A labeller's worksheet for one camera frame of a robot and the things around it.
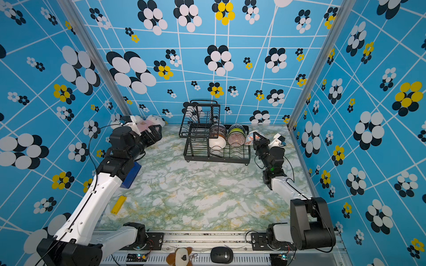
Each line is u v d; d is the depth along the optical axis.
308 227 0.42
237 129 1.05
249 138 0.81
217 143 1.05
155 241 0.73
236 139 1.08
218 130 1.10
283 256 0.70
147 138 0.63
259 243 0.73
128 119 0.62
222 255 0.68
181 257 0.68
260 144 0.72
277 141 0.75
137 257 0.72
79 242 0.38
